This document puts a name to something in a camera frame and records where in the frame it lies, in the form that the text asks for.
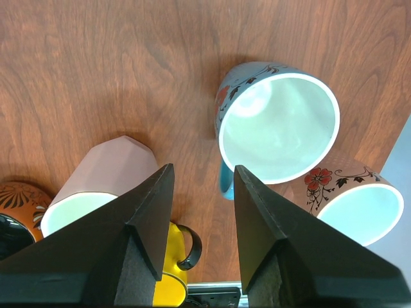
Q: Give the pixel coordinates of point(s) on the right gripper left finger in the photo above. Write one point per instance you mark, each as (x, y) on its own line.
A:
(113, 255)

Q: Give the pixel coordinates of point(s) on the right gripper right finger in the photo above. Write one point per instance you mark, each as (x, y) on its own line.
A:
(289, 258)

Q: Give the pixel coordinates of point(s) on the yellow mug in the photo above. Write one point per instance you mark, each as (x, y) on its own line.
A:
(183, 252)

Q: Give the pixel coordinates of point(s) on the light pink faceted mug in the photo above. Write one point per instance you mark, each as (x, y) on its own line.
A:
(108, 170)

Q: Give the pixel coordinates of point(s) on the salmon pink dotted mug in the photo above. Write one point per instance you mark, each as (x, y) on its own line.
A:
(352, 198)

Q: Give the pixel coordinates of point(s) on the small orange cup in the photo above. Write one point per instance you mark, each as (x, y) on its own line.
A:
(22, 209)

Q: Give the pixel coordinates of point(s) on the teal dotted mug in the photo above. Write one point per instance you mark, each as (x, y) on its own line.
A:
(277, 121)

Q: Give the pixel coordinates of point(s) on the aluminium frame rail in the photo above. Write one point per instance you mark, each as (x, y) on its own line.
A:
(243, 299)

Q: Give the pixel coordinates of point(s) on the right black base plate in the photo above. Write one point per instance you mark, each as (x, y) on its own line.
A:
(213, 297)

